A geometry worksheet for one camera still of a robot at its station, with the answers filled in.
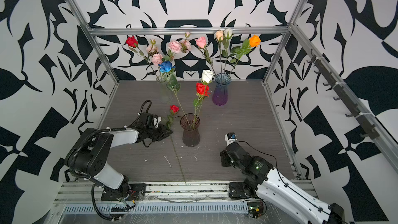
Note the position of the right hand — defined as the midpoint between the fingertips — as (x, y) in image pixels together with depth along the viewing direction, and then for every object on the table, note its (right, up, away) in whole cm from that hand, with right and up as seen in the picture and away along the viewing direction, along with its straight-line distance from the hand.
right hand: (221, 154), depth 78 cm
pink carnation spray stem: (-34, +49, +7) cm, 60 cm away
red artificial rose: (-9, +31, -6) cm, 33 cm away
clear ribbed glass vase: (-26, +32, -8) cm, 42 cm away
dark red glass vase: (-16, +15, +1) cm, 22 cm away
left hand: (-26, +9, +13) cm, 31 cm away
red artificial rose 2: (-27, +21, +21) cm, 40 cm away
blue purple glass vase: (+2, +30, +21) cm, 37 cm away
